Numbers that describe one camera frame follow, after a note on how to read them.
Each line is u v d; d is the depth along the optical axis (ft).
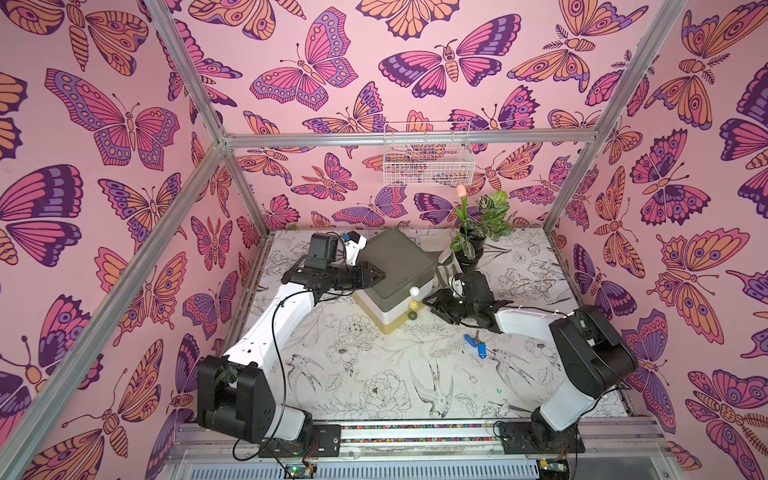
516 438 2.39
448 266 3.50
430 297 2.92
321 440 2.41
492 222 2.86
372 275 2.40
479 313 2.39
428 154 3.12
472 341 2.96
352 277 2.35
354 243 2.41
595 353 1.53
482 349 2.94
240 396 1.34
